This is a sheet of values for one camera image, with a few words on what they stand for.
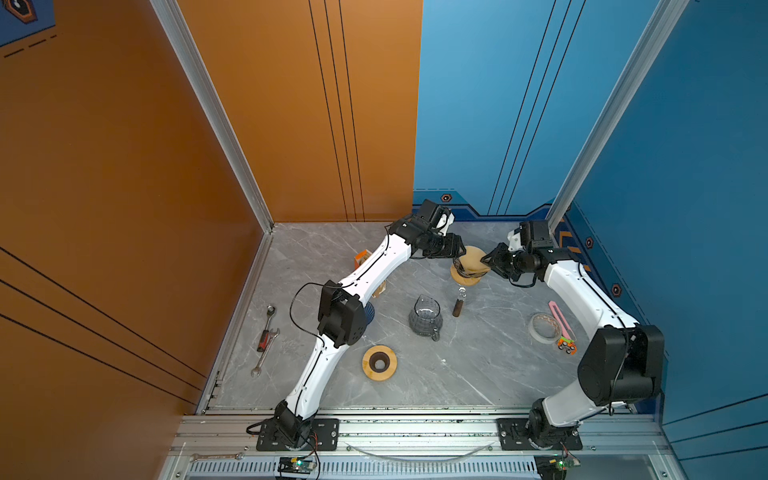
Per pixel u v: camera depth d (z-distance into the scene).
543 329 0.92
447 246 0.79
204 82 0.81
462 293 0.99
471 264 0.89
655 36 0.73
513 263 0.74
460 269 0.88
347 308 0.56
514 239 0.81
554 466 0.70
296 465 0.71
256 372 0.84
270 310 0.94
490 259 0.85
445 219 0.76
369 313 0.89
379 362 0.85
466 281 0.89
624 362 0.44
